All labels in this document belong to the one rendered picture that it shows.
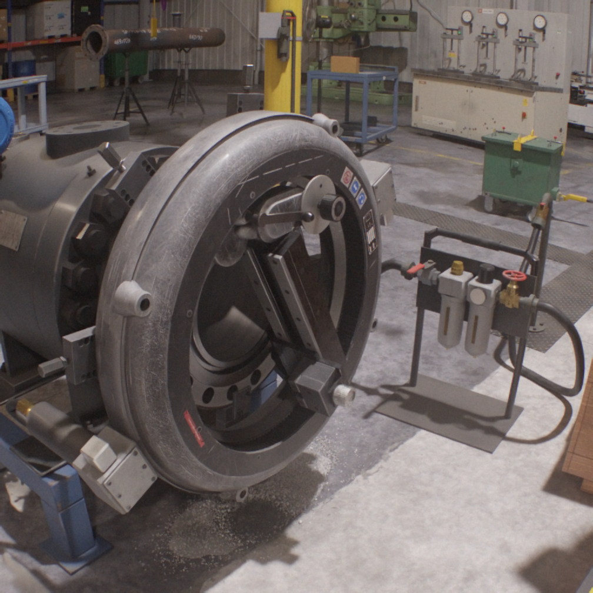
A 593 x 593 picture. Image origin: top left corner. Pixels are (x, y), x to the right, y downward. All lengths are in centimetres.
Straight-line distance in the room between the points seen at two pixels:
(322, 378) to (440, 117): 665
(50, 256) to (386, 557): 101
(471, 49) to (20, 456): 749
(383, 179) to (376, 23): 1114
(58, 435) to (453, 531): 98
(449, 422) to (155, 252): 131
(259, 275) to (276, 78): 369
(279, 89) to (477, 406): 324
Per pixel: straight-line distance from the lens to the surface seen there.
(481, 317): 191
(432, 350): 248
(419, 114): 800
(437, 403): 213
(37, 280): 134
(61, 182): 139
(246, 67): 122
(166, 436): 107
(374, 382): 223
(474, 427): 204
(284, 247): 114
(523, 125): 706
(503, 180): 445
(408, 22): 1216
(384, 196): 151
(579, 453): 182
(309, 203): 118
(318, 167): 120
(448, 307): 194
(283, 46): 471
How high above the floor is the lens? 111
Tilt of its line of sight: 24 degrees down
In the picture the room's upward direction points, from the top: 1 degrees clockwise
